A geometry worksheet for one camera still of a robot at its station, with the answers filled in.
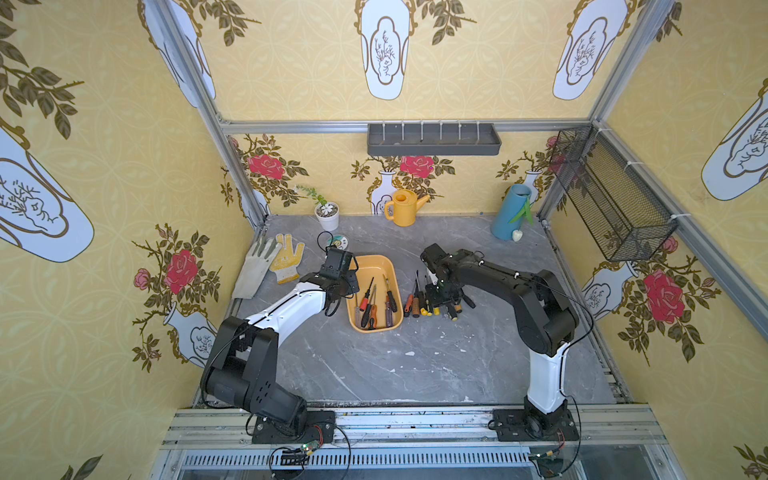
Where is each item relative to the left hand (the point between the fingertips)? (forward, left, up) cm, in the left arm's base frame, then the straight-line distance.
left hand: (338, 279), depth 92 cm
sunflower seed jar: (+16, +1, -1) cm, 16 cm away
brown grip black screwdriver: (-5, -24, -6) cm, 25 cm away
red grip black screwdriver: (-5, -8, -5) cm, 11 cm away
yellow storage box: (-6, -12, -6) cm, 15 cm away
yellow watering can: (+32, -22, -2) cm, 39 cm away
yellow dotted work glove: (+14, +21, -8) cm, 26 cm away
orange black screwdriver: (-5, -22, -7) cm, 24 cm away
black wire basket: (-1, -74, +27) cm, 78 cm away
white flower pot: (+29, +6, -1) cm, 30 cm away
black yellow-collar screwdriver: (-8, -27, -5) cm, 29 cm away
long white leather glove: (+11, +31, -9) cm, 34 cm away
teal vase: (+23, -59, +5) cm, 64 cm away
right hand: (-3, -33, -6) cm, 34 cm away
